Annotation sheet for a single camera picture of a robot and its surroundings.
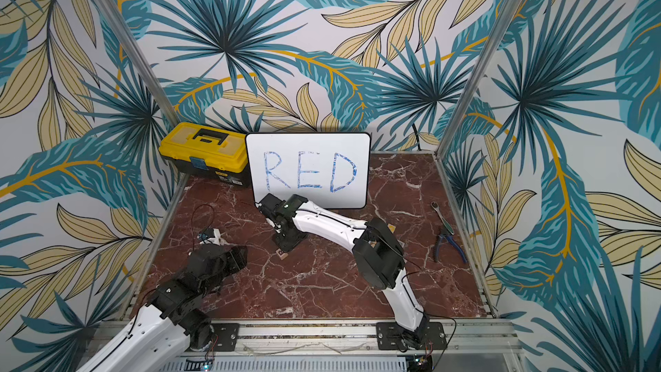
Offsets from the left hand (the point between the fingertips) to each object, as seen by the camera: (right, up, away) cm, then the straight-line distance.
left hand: (240, 256), depth 81 cm
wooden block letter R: (+12, -2, +7) cm, 14 cm away
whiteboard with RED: (+27, +27, +9) cm, 40 cm away
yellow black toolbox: (-16, +35, +15) cm, 41 cm away
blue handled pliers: (+70, +4, +14) cm, 71 cm away
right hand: (+15, +3, +5) cm, 16 cm away
